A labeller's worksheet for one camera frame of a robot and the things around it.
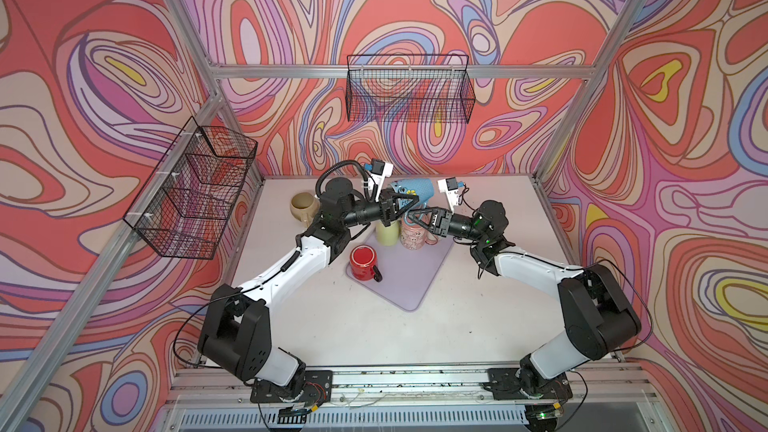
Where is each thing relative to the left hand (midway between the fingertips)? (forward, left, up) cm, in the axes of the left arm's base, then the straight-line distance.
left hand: (418, 200), depth 69 cm
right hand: (-1, +1, -8) cm, 8 cm away
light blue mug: (+4, -1, +1) cm, 4 cm away
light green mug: (+9, +7, -29) cm, 31 cm away
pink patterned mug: (+7, -1, -25) cm, 26 cm away
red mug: (-2, +14, -24) cm, 28 cm away
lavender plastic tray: (-3, 0, -34) cm, 34 cm away
